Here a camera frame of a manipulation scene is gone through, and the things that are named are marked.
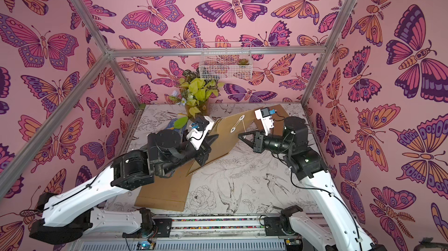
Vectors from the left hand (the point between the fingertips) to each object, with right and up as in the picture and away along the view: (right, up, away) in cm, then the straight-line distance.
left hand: (218, 134), depth 55 cm
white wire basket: (+4, +37, +40) cm, 54 cm away
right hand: (+8, -1, +6) cm, 10 cm away
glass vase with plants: (-15, +20, +42) cm, 49 cm away
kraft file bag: (-25, -30, +28) cm, 48 cm away
